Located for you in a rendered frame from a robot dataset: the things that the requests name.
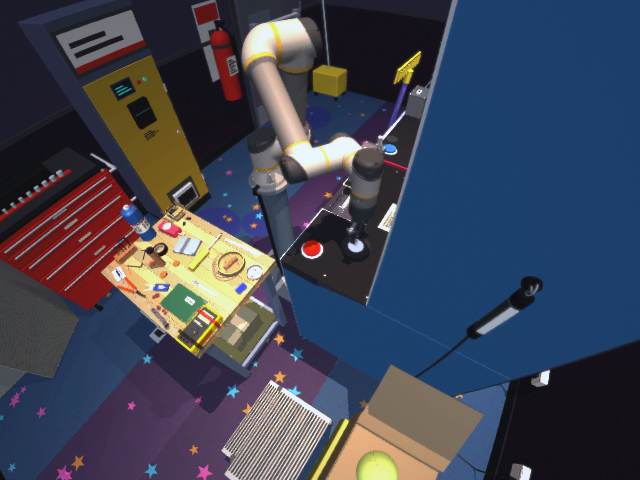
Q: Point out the red fire extinguisher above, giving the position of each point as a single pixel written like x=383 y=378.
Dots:
x=226 y=65

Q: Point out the white card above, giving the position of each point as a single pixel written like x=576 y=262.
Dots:
x=118 y=273

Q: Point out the red round button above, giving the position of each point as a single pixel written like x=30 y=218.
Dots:
x=311 y=248

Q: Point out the white slatted grille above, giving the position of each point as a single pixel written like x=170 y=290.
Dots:
x=277 y=435

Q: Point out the blue key tag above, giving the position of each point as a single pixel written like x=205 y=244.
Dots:
x=160 y=287

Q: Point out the yellow wheeled box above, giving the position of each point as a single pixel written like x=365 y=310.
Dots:
x=329 y=81

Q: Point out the olive cardboard box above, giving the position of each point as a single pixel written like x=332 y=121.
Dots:
x=244 y=327

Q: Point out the black and white work light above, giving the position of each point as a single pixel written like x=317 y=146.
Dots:
x=505 y=309

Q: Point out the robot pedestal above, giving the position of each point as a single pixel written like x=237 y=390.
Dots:
x=278 y=220

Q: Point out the wooden work table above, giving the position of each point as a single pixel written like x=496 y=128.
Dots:
x=200 y=280

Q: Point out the grey notepad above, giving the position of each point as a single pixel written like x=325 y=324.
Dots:
x=186 y=246

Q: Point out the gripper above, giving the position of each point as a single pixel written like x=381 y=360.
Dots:
x=357 y=229

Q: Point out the brass clamp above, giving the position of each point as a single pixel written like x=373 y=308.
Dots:
x=175 y=212

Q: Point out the brown cardboard box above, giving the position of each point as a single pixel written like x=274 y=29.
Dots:
x=405 y=430

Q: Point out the white round gauge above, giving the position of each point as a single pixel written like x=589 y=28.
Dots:
x=254 y=272

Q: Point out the black and yellow meter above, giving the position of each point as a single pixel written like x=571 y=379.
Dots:
x=200 y=326

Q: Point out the wooden tool holder block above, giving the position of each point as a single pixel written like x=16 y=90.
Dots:
x=125 y=251

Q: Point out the red handheld device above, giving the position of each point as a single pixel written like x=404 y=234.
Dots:
x=170 y=228

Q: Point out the brown wooden block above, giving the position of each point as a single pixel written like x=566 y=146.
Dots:
x=157 y=260

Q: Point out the white slotted plate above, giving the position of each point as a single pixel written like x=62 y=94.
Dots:
x=388 y=218

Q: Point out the black tape roll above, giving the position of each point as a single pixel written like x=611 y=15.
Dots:
x=159 y=248

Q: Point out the green circuit board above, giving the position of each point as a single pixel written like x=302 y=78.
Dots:
x=182 y=302

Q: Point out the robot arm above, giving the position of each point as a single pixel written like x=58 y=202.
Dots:
x=280 y=100

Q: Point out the small blue block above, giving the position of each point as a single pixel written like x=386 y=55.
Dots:
x=241 y=288

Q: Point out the white pen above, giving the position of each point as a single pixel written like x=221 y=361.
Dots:
x=215 y=241

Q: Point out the white wall plug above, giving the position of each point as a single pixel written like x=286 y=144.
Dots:
x=519 y=471
x=541 y=378

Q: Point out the grey metal box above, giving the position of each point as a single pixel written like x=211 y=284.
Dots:
x=416 y=101

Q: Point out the yellow green ball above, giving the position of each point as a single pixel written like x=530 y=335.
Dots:
x=376 y=466

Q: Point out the white and red wall sign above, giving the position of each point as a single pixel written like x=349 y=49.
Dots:
x=205 y=35

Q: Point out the grey mesh cabinet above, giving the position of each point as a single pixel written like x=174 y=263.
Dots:
x=30 y=325

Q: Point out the red tool chest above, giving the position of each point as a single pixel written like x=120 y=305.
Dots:
x=60 y=235

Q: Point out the blue arcade machine body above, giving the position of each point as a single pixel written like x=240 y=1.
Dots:
x=500 y=175

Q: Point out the blue round button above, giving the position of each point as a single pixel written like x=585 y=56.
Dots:
x=390 y=148

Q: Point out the yellow and blue change machine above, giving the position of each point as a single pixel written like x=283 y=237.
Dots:
x=135 y=110

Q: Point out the blue gas canister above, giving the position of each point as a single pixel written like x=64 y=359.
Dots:
x=137 y=220

